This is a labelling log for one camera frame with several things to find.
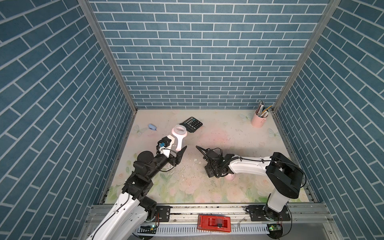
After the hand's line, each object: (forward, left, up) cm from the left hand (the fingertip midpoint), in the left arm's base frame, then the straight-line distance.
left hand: (183, 143), depth 69 cm
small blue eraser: (+31, +27, -26) cm, 49 cm away
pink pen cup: (+32, -50, -20) cm, 63 cm away
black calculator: (+32, -3, -25) cm, 41 cm away
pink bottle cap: (-7, -25, -24) cm, 35 cm away
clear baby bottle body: (-5, +2, +7) cm, 9 cm away
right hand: (-1, -15, -28) cm, 32 cm away
